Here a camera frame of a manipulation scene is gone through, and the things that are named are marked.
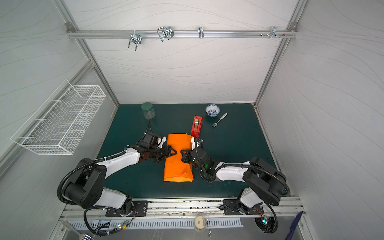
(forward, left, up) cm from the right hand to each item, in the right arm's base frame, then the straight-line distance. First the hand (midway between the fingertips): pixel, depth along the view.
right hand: (182, 147), depth 83 cm
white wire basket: (-2, +56, +21) cm, 60 cm away
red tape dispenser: (+19, -7, -6) cm, 21 cm away
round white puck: (-34, -11, -1) cm, 36 cm away
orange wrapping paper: (-11, +3, -5) cm, 13 cm away
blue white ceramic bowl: (+39, -18, -11) cm, 45 cm away
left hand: (-1, +5, -6) cm, 8 cm away
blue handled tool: (-31, -57, -14) cm, 66 cm away
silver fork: (+33, -26, -12) cm, 43 cm away
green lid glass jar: (+30, +29, -2) cm, 42 cm away
